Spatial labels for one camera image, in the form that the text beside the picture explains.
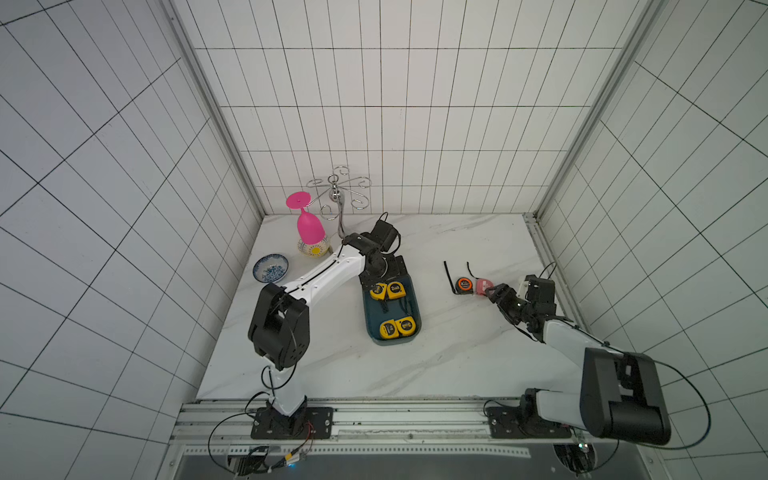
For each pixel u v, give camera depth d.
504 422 0.73
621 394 0.42
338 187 0.88
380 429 0.73
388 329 0.86
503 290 0.83
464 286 0.95
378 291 0.95
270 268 1.01
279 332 0.47
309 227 0.90
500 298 0.82
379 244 0.67
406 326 0.87
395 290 0.95
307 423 0.71
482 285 0.97
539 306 0.70
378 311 0.92
